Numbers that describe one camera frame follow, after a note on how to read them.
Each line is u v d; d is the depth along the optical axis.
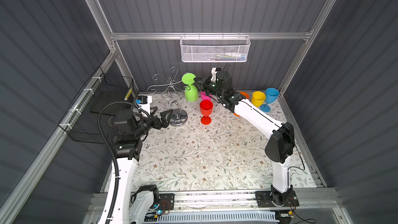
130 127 0.51
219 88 0.64
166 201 0.73
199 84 0.70
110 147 0.47
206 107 0.94
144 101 0.57
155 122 0.60
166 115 0.61
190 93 0.85
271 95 0.99
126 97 0.80
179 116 1.04
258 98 0.99
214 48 1.24
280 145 0.50
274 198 0.66
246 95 0.96
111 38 0.89
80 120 0.65
